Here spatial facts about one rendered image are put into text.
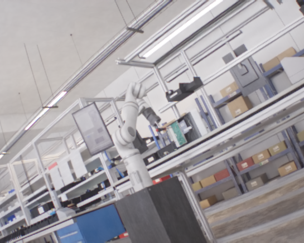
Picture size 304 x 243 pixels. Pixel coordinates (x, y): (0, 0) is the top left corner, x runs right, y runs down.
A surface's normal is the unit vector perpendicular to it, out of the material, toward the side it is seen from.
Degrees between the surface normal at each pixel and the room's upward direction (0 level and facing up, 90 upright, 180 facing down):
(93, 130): 101
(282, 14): 90
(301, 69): 90
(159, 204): 90
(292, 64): 90
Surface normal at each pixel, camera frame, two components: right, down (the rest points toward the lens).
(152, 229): -0.61, 0.07
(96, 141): -0.14, 0.03
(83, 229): 0.72, -0.46
